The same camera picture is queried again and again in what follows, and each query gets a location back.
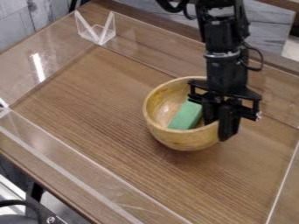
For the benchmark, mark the clear acrylic corner bracket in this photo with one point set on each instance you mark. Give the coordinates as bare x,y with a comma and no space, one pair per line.
99,34

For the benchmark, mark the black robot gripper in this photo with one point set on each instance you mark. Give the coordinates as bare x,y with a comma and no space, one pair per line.
223,94

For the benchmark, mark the brown wooden bowl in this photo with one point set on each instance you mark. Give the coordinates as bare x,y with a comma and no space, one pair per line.
162,104

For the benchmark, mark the green rectangular block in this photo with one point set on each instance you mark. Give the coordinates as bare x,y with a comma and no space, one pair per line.
187,116

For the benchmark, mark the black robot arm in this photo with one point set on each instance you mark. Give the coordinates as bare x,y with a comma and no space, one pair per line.
223,23

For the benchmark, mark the black metal table leg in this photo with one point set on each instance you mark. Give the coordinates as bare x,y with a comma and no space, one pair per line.
36,191

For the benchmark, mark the clear acrylic tray wall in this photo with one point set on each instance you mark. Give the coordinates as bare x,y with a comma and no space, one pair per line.
83,183

